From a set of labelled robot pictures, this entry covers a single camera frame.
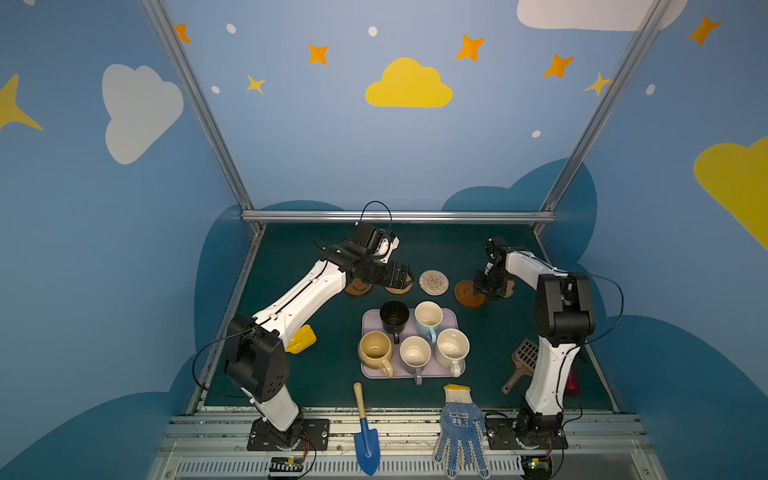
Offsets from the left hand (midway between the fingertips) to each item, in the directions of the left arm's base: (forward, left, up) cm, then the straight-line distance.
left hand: (398, 274), depth 82 cm
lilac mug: (-15, -6, -18) cm, 24 cm away
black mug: (-5, +1, -15) cm, 16 cm away
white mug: (-14, -17, -19) cm, 29 cm away
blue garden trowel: (-38, +7, -20) cm, 44 cm away
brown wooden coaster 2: (+7, -24, -19) cm, 31 cm away
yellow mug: (-15, +7, -19) cm, 25 cm away
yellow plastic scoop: (-11, +29, -20) cm, 37 cm away
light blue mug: (-5, -10, -15) cm, 19 cm away
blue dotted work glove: (-34, -17, -20) cm, 43 cm away
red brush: (-24, -48, -16) cm, 56 cm away
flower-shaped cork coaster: (+9, -40, -19) cm, 45 cm away
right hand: (+7, -30, -19) cm, 36 cm away
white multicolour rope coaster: (+11, -13, -20) cm, 26 cm away
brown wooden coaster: (+9, +13, -21) cm, 26 cm away
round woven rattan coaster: (+8, -2, -21) cm, 23 cm away
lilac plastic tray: (-4, +8, -21) cm, 22 cm away
